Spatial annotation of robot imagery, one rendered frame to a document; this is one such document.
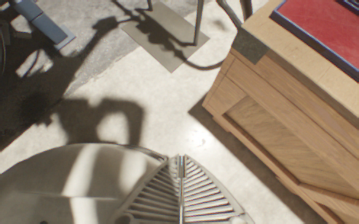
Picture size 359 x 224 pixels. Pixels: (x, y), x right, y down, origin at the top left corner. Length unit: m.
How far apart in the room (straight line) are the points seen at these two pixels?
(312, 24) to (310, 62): 0.07
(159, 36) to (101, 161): 0.70
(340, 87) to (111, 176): 0.40
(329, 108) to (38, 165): 0.54
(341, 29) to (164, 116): 0.58
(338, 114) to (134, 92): 0.68
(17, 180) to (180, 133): 0.50
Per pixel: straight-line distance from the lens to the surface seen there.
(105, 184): 0.32
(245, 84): 0.33
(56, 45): 1.10
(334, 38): 0.32
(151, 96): 0.69
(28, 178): 0.43
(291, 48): 0.27
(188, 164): 0.17
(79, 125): 0.81
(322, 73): 0.27
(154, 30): 0.90
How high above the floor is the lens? 0.63
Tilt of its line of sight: 76 degrees down
